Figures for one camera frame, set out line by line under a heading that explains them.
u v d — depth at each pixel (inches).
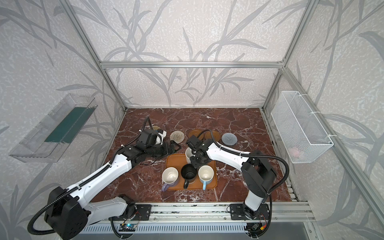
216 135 41.0
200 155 24.1
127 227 27.9
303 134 24.1
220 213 29.6
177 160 35.6
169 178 33.3
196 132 41.5
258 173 17.7
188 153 33.5
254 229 29.7
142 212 29.0
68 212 14.8
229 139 40.1
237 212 29.0
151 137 24.4
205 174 33.3
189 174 33.4
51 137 25.6
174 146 27.8
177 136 40.3
